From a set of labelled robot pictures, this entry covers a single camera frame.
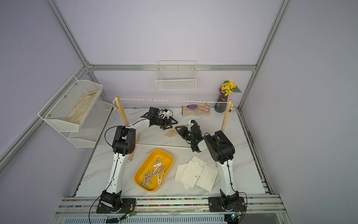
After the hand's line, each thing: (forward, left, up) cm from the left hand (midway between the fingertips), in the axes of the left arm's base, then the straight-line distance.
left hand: (174, 125), depth 104 cm
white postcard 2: (-35, -11, -4) cm, 37 cm away
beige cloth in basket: (-4, +53, +26) cm, 59 cm away
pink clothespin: (-34, +9, -3) cm, 36 cm away
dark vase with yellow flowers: (+18, -38, +19) cm, 46 cm away
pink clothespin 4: (-32, +8, -2) cm, 33 cm away
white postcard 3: (-31, -7, -3) cm, 31 cm away
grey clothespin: (-36, +14, -3) cm, 38 cm away
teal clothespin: (-41, +16, -3) cm, 44 cm away
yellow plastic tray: (-30, +16, -2) cm, 34 cm away
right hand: (-4, -2, 0) cm, 5 cm away
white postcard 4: (-34, -4, -3) cm, 35 cm away
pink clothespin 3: (-37, +16, -3) cm, 41 cm away
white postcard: (-6, +2, -2) cm, 7 cm away
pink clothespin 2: (-27, +10, -3) cm, 29 cm away
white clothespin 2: (-30, +10, -3) cm, 32 cm away
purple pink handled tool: (+22, -16, -1) cm, 27 cm away
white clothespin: (-39, +8, -4) cm, 40 cm away
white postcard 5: (-27, -18, -4) cm, 33 cm away
